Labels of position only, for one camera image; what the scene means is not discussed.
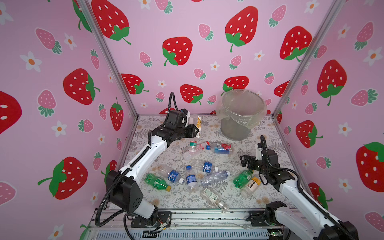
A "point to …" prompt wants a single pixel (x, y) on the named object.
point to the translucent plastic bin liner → (244, 108)
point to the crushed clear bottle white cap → (209, 180)
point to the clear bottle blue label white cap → (204, 167)
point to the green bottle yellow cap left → (157, 182)
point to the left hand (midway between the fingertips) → (197, 129)
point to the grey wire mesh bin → (231, 132)
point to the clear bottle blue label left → (171, 175)
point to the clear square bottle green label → (214, 198)
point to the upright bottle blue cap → (191, 180)
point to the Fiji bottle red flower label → (221, 148)
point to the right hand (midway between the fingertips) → (245, 158)
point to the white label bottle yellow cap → (251, 186)
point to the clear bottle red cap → (192, 151)
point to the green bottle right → (243, 177)
